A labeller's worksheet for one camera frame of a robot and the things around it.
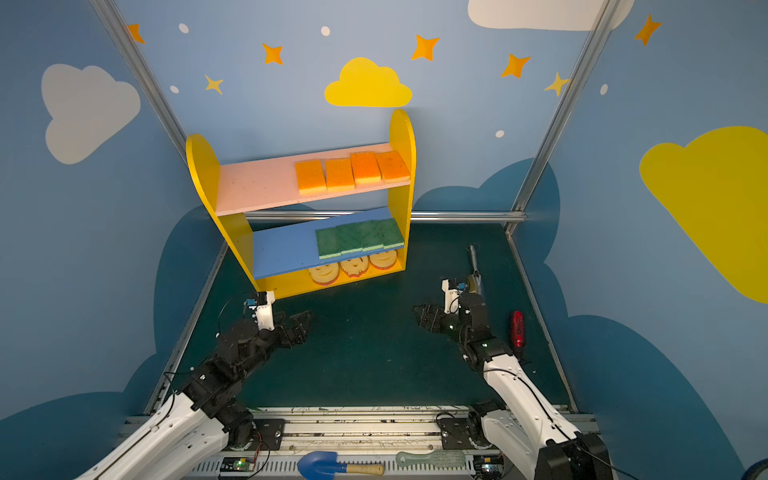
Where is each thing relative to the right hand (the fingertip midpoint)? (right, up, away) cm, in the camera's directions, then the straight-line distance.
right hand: (427, 305), depth 83 cm
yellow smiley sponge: (-33, +8, +18) cm, 38 cm away
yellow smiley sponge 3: (-12, +12, +24) cm, 30 cm away
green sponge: (-10, +21, +16) cm, 28 cm away
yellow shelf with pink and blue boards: (-43, +12, +8) cm, 45 cm away
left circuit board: (-48, -36, -12) cm, 61 cm away
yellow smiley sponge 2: (-22, +10, +22) cm, 33 cm away
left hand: (-34, 0, -7) cm, 35 cm away
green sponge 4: (-29, +19, +13) cm, 37 cm away
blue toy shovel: (-27, -37, -11) cm, 47 cm away
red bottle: (+29, -9, +7) cm, 31 cm away
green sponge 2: (-16, +21, +16) cm, 31 cm away
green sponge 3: (-23, +20, +13) cm, 33 cm away
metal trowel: (+20, +6, +22) cm, 30 cm away
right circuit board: (+14, -38, -11) cm, 41 cm away
